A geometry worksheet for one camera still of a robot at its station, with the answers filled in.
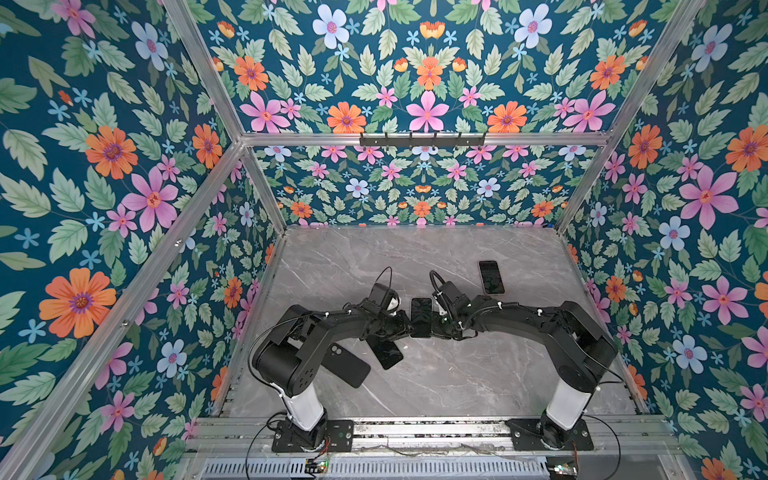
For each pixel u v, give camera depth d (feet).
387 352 2.96
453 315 2.36
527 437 2.37
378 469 2.51
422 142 3.06
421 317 3.05
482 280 3.41
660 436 2.47
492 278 3.43
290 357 1.57
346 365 2.84
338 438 2.41
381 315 2.51
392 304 2.63
